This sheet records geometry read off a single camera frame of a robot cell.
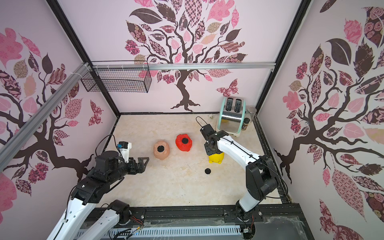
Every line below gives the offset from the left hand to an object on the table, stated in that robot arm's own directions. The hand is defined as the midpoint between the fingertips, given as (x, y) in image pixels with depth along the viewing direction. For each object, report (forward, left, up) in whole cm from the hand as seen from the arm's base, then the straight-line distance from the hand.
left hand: (142, 162), depth 72 cm
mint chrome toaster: (+34, -51, -2) cm, 61 cm away
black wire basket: (+53, +24, +15) cm, 60 cm away
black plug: (+20, -19, -11) cm, 30 cm away
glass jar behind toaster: (+40, -66, -7) cm, 77 cm away
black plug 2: (+4, -34, -20) cm, 40 cm away
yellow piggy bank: (+8, -39, -12) cm, 42 cm away
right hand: (+14, -38, -9) cm, 41 cm away
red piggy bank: (+16, -18, -12) cm, 27 cm away
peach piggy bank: (+14, -6, -12) cm, 19 cm away
